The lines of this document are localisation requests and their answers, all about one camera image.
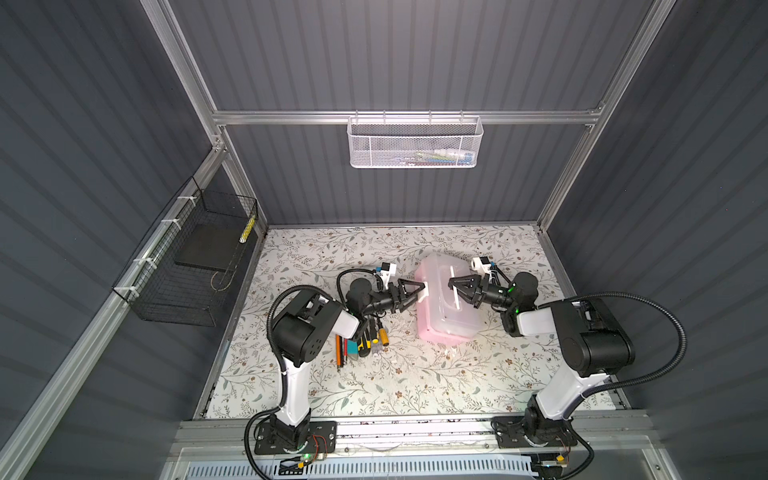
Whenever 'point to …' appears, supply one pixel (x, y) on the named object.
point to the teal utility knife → (353, 347)
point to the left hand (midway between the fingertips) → (424, 292)
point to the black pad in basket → (213, 245)
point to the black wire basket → (187, 272)
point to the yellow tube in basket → (247, 230)
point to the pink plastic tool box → (444, 317)
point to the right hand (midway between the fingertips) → (454, 291)
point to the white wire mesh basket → (415, 142)
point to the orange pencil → (339, 350)
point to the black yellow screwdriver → (364, 347)
